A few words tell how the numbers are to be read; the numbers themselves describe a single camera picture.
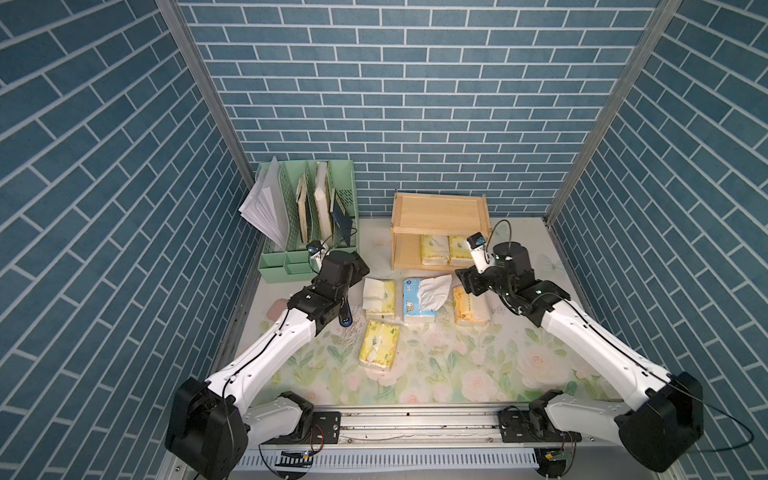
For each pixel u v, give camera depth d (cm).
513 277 58
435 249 103
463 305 93
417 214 93
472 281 70
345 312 89
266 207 89
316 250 69
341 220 105
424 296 91
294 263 96
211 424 38
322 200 92
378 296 94
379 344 84
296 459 72
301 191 100
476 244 68
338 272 58
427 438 72
